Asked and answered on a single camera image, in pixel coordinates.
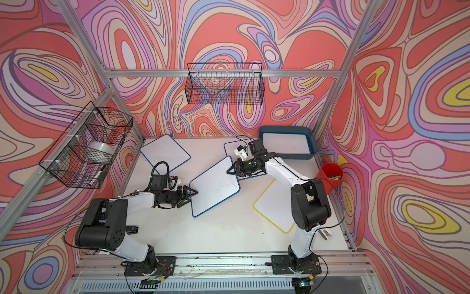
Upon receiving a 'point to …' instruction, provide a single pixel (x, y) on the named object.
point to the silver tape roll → (100, 151)
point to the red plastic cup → (330, 174)
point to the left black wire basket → (66, 161)
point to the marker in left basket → (96, 176)
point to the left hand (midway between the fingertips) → (195, 197)
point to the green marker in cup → (336, 177)
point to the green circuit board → (149, 283)
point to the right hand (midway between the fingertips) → (229, 176)
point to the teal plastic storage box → (273, 129)
